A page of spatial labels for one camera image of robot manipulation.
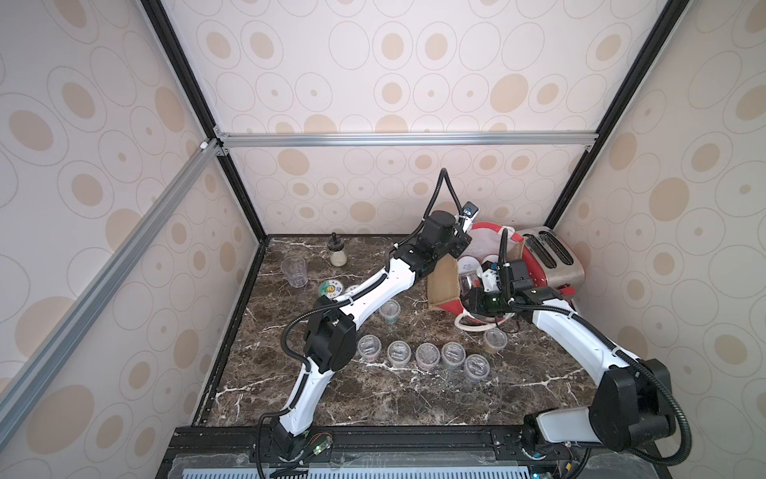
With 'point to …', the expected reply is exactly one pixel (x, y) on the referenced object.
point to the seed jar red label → (453, 355)
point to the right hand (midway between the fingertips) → (476, 301)
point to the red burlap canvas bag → (450, 276)
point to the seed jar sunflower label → (330, 288)
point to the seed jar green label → (390, 311)
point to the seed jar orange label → (399, 353)
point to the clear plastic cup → (295, 270)
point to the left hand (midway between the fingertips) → (475, 221)
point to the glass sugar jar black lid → (336, 250)
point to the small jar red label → (369, 346)
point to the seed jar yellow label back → (495, 339)
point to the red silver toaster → (551, 260)
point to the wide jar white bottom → (470, 268)
